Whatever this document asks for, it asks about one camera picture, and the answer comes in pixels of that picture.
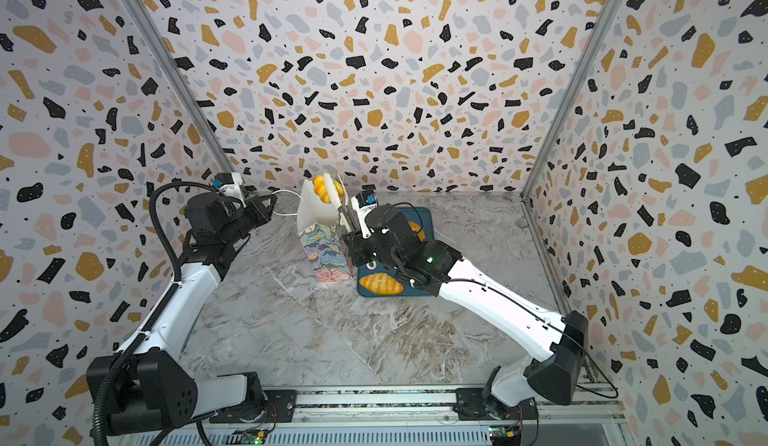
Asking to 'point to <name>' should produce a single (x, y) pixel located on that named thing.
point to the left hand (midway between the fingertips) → (274, 191)
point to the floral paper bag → (322, 232)
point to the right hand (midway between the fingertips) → (340, 232)
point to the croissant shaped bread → (382, 283)
